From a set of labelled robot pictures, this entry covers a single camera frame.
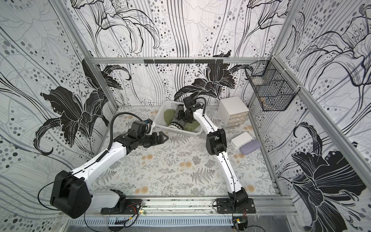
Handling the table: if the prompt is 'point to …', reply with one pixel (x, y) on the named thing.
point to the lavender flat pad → (251, 147)
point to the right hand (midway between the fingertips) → (183, 117)
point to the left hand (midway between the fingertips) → (164, 142)
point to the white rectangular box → (241, 140)
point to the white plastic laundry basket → (160, 123)
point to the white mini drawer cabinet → (232, 111)
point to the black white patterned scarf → (177, 123)
